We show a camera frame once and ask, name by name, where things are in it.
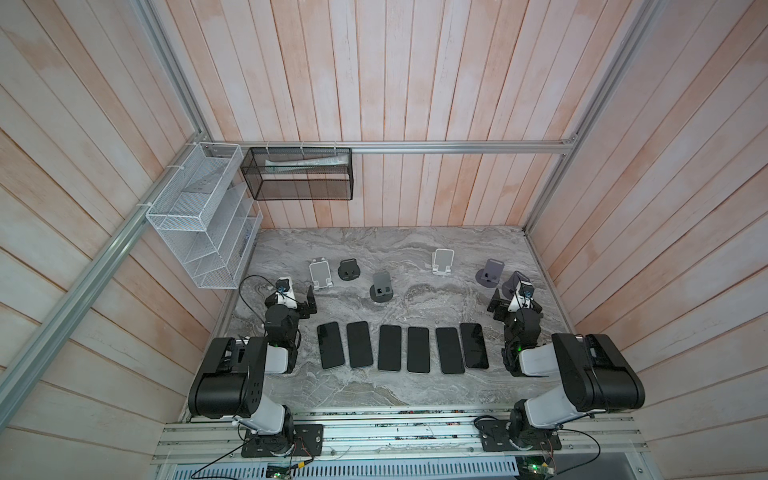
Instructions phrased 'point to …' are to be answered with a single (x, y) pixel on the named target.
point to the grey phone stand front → (490, 275)
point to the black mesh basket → (299, 173)
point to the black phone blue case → (330, 345)
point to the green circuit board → (534, 466)
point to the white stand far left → (320, 273)
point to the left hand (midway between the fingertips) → (297, 291)
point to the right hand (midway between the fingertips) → (513, 291)
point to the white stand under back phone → (442, 261)
